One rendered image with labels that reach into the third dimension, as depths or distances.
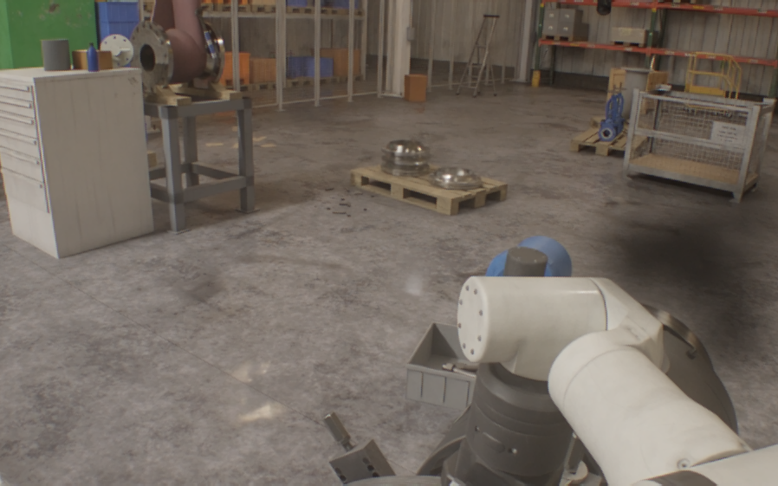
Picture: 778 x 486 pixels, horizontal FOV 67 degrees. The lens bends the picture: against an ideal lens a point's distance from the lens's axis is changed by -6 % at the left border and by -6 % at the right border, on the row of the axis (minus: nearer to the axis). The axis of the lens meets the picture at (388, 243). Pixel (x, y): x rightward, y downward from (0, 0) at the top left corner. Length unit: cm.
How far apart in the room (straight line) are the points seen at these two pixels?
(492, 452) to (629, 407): 18
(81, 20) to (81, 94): 364
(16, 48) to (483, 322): 725
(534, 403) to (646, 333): 10
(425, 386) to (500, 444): 208
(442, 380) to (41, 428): 158
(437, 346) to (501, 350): 249
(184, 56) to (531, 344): 440
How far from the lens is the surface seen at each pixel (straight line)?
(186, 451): 243
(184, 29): 486
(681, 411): 35
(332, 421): 90
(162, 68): 464
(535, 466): 52
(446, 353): 295
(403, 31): 1269
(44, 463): 253
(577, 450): 74
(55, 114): 420
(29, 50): 760
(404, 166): 563
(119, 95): 439
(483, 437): 52
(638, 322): 45
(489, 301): 44
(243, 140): 488
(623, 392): 37
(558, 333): 47
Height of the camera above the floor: 149
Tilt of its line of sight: 20 degrees down
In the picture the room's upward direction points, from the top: 2 degrees clockwise
